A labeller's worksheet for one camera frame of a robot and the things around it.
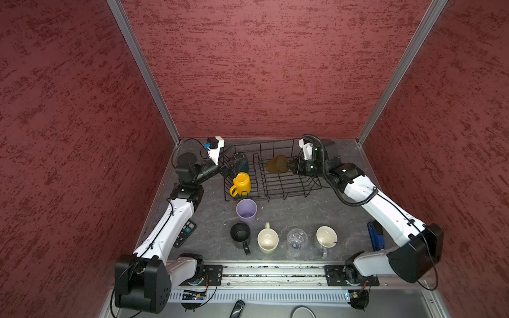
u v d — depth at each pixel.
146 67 0.88
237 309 0.64
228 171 0.64
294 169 0.66
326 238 0.81
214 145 0.60
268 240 0.81
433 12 0.72
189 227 0.85
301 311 0.67
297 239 0.83
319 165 0.58
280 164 0.75
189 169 0.56
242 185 0.89
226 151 0.74
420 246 0.39
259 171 0.99
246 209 0.82
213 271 0.75
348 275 0.67
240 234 0.82
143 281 0.38
